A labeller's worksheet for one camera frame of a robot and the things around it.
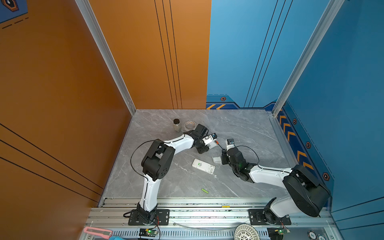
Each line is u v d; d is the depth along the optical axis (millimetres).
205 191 813
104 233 692
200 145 835
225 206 785
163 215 739
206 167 892
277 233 704
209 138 869
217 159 934
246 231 682
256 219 725
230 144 773
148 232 708
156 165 534
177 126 1029
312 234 687
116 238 660
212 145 991
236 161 681
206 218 755
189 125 1111
